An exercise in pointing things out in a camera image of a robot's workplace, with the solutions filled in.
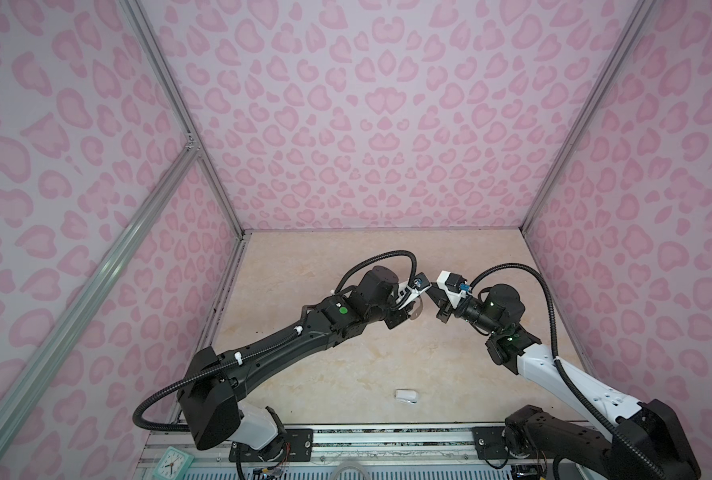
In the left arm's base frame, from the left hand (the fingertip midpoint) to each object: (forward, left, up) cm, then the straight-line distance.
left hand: (411, 290), depth 74 cm
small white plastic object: (-19, +1, -22) cm, 29 cm away
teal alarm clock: (-33, +57, -20) cm, 69 cm away
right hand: (0, -3, +4) cm, 4 cm away
